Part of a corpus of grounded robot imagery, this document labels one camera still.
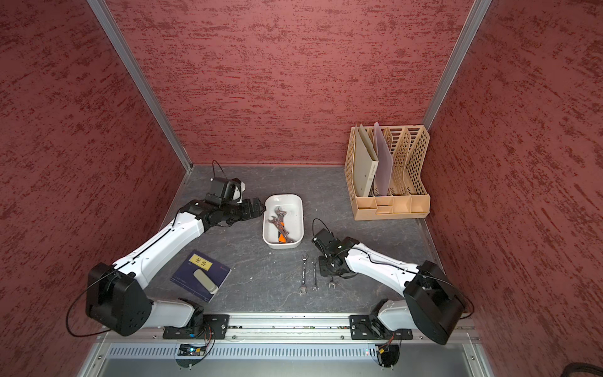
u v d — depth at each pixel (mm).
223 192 635
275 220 976
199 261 873
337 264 601
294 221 1004
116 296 401
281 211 1021
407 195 974
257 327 757
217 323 745
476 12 710
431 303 420
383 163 860
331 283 811
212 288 780
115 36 762
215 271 857
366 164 831
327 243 671
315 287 830
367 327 730
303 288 823
